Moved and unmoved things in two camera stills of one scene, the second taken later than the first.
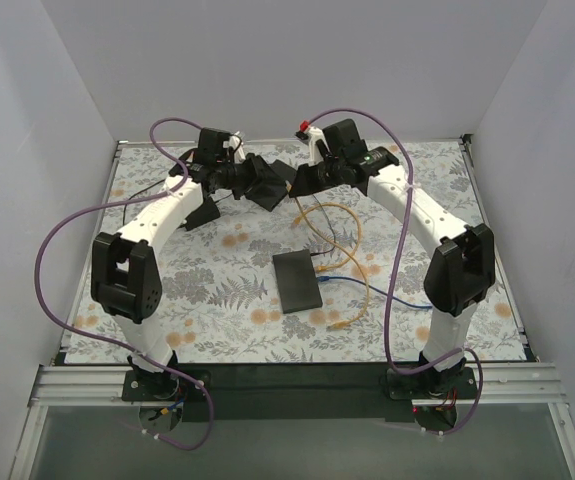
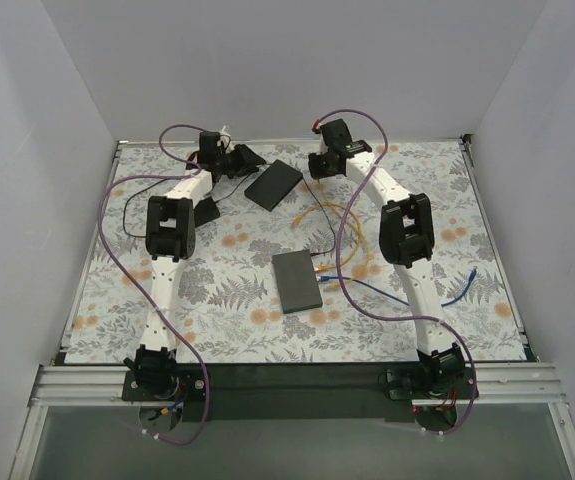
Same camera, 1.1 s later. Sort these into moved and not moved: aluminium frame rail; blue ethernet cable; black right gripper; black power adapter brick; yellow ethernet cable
Moved: black right gripper; yellow ethernet cable
Not moved: black power adapter brick; blue ethernet cable; aluminium frame rail
